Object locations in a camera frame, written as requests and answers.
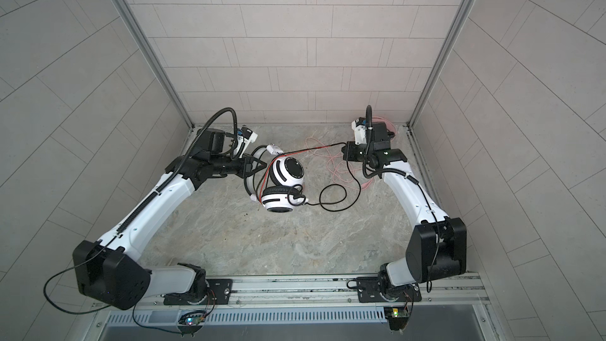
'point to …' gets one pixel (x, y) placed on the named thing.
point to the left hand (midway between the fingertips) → (269, 162)
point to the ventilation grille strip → (162, 318)
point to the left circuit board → (193, 321)
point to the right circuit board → (398, 317)
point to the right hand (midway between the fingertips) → (341, 147)
